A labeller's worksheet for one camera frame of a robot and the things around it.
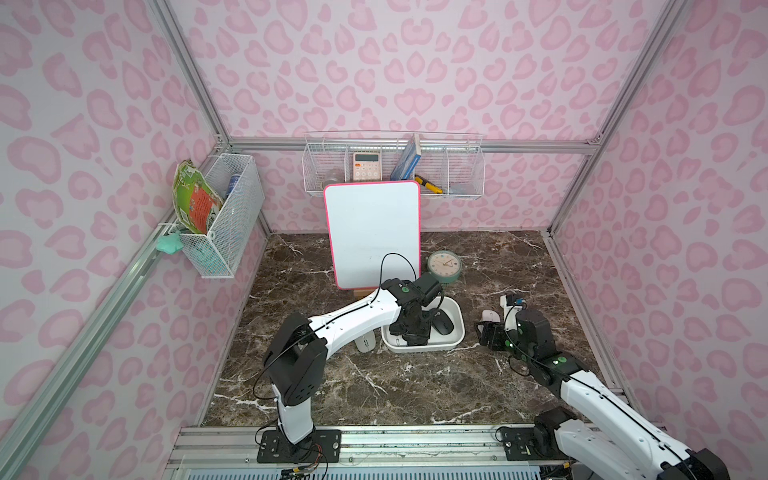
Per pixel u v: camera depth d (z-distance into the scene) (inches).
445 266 42.0
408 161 34.5
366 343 34.7
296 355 18.3
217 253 28.6
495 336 28.7
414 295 23.8
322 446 28.8
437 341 35.6
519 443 28.5
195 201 28.9
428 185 38.5
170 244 24.6
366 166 37.4
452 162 40.3
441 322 36.4
